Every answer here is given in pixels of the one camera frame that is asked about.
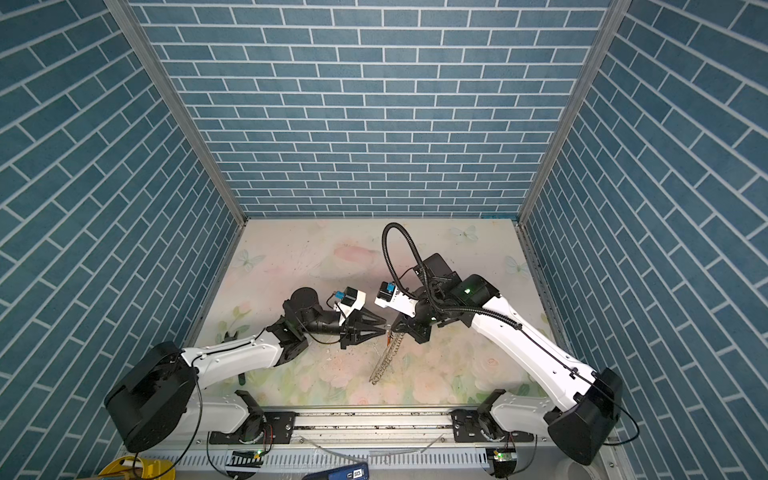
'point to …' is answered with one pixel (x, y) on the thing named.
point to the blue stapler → (355, 471)
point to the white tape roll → (573, 470)
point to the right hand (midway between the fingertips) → (399, 326)
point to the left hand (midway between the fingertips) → (387, 333)
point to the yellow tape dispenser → (143, 469)
